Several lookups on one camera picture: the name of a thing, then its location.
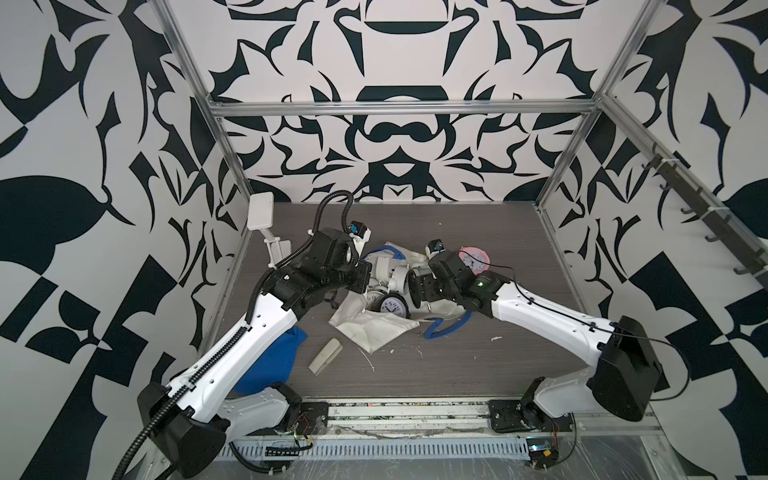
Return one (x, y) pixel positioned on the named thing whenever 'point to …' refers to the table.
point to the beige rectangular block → (326, 357)
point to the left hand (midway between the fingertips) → (366, 260)
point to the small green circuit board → (541, 452)
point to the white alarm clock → (402, 279)
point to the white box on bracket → (261, 211)
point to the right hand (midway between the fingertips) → (427, 275)
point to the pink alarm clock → (475, 258)
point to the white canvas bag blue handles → (362, 321)
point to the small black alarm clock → (394, 304)
